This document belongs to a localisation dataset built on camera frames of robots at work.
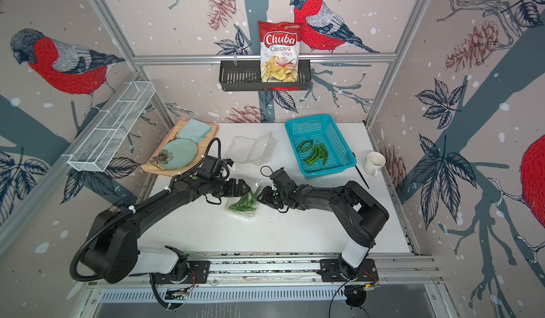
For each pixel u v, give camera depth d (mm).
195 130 1183
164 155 1067
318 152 1045
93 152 706
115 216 440
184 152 1072
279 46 839
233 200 907
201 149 1106
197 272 730
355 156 983
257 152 1106
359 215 467
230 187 753
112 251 412
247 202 892
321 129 1148
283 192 713
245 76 1067
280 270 760
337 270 738
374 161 952
